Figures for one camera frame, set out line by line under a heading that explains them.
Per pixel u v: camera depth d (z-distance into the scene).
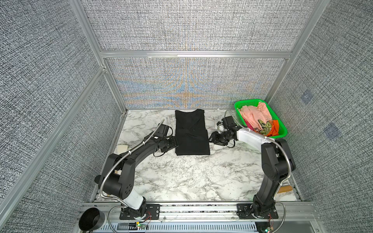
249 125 1.00
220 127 0.88
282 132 0.97
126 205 0.56
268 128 0.97
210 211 0.75
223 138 0.81
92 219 0.66
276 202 0.63
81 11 0.71
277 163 0.49
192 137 1.01
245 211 0.73
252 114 1.03
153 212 0.73
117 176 0.45
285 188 0.83
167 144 0.78
